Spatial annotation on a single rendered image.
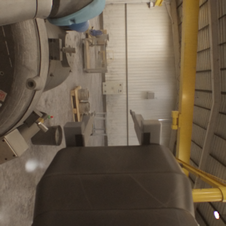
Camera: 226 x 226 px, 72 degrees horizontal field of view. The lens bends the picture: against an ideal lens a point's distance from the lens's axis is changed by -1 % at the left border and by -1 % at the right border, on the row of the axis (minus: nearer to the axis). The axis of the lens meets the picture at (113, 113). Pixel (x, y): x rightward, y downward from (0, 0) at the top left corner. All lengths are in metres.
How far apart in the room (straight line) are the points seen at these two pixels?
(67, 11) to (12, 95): 0.37
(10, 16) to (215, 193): 4.49
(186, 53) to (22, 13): 11.97
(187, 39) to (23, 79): 11.98
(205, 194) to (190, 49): 9.64
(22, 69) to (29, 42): 0.08
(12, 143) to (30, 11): 0.54
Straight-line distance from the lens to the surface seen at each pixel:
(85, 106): 4.84
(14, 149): 0.73
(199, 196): 4.36
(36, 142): 2.57
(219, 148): 13.03
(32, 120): 0.75
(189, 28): 12.52
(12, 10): 0.27
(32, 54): 0.58
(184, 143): 12.98
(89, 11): 0.32
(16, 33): 0.58
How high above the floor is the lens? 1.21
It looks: 1 degrees down
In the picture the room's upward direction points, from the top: 88 degrees clockwise
